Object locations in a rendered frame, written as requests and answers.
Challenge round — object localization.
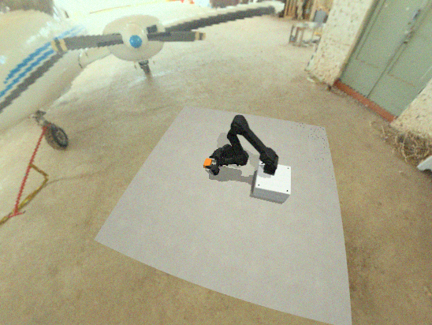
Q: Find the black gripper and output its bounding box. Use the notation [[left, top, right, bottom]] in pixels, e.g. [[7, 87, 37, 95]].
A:
[[205, 148, 228, 175]]

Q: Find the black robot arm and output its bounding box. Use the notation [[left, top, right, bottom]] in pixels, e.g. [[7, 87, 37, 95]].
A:
[[212, 115, 278, 176]]

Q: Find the orange block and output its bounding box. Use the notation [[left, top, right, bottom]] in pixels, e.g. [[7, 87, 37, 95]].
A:
[[203, 159, 212, 168]]

